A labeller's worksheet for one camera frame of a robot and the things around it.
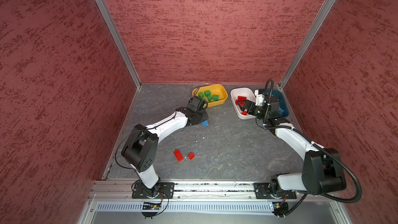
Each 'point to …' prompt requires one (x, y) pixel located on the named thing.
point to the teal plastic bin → (279, 107)
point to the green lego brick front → (210, 98)
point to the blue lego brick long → (281, 110)
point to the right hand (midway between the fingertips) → (240, 106)
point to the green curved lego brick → (201, 94)
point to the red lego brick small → (191, 156)
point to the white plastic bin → (244, 92)
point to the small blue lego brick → (205, 123)
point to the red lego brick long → (178, 155)
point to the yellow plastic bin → (218, 89)
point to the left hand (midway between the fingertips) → (205, 119)
